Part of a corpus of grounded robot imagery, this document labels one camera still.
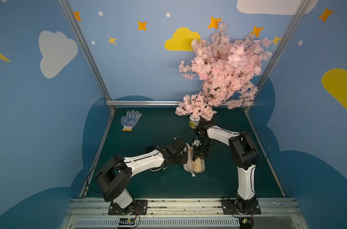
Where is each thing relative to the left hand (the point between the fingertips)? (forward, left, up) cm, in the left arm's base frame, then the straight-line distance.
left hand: (189, 158), depth 85 cm
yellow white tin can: (+29, -5, -2) cm, 30 cm away
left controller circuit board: (-32, +33, -11) cm, 47 cm away
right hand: (+3, -7, -7) cm, 10 cm away
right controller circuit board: (-31, -30, -10) cm, 44 cm away
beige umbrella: (-3, -5, -3) cm, 7 cm away
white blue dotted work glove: (+37, +45, -9) cm, 58 cm away
